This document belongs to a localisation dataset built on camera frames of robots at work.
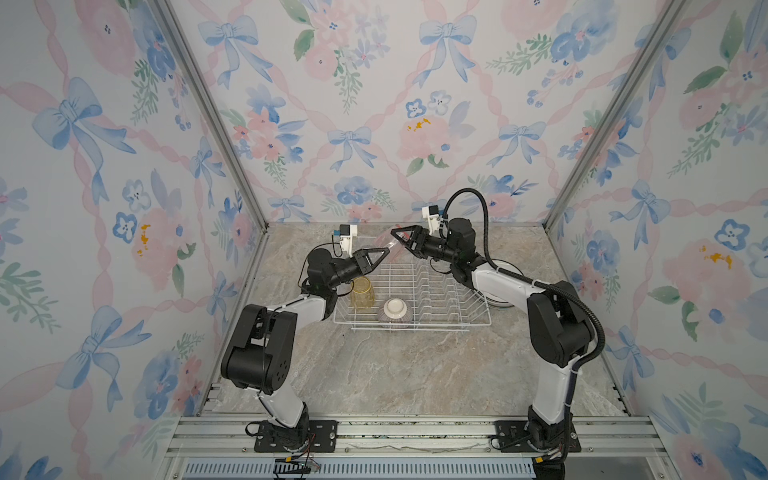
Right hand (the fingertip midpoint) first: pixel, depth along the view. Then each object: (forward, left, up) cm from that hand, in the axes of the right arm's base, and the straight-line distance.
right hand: (393, 235), depth 84 cm
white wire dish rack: (-6, -6, -23) cm, 24 cm away
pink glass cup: (-3, +1, +1) cm, 3 cm away
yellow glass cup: (-10, +9, -16) cm, 21 cm away
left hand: (-6, +1, 0) cm, 6 cm away
